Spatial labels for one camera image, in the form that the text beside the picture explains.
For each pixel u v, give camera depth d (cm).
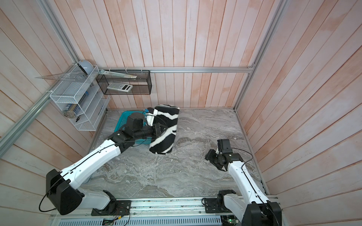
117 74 90
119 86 98
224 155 61
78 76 87
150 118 66
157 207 75
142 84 107
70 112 76
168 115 70
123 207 73
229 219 70
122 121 101
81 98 75
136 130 58
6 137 52
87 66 84
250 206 40
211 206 73
